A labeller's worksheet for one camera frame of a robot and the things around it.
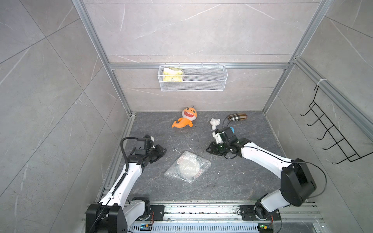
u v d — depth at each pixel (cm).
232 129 104
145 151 64
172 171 86
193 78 101
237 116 113
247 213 73
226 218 73
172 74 88
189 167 86
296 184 43
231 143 66
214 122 101
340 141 62
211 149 75
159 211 73
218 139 77
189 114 107
